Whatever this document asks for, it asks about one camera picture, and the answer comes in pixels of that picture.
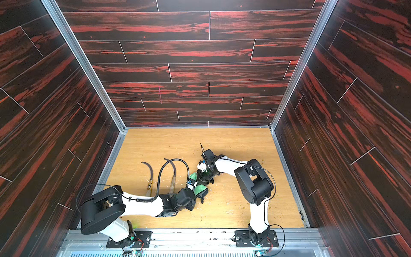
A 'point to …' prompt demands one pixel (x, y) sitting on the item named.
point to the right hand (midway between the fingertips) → (199, 183)
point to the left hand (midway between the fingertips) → (196, 198)
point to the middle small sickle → (173, 182)
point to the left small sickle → (149, 188)
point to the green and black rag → (199, 190)
